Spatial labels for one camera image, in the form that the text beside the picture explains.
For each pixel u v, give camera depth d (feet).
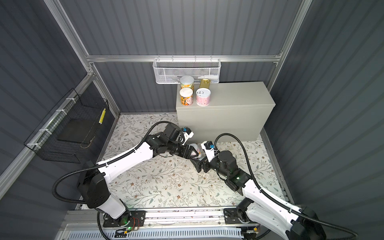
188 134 2.38
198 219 2.42
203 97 2.37
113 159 1.56
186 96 2.37
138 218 2.38
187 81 2.52
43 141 2.02
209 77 2.83
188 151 2.26
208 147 2.08
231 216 2.40
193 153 2.39
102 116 2.73
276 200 1.52
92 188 1.42
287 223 1.36
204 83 2.71
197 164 2.15
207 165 2.18
